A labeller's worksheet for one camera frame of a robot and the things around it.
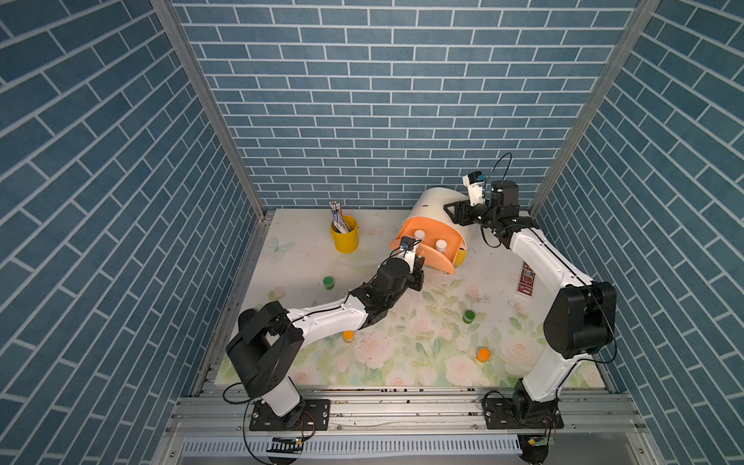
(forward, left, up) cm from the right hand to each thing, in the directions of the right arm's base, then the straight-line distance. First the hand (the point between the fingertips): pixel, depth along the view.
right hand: (456, 205), depth 88 cm
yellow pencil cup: (-1, +36, -15) cm, 39 cm away
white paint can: (-9, +11, -5) cm, 15 cm away
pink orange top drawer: (-6, +6, -5) cm, 10 cm away
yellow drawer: (-11, -3, -13) cm, 17 cm away
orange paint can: (-35, +30, -23) cm, 51 cm away
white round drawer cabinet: (+3, +8, -2) cm, 9 cm away
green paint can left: (-17, +40, -23) cm, 49 cm away
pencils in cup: (-3, +37, -8) cm, 38 cm away
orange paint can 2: (-36, -9, -24) cm, 45 cm away
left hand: (-18, +8, -6) cm, 20 cm away
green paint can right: (-25, -6, -23) cm, 35 cm away
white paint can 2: (-12, +4, -5) cm, 14 cm away
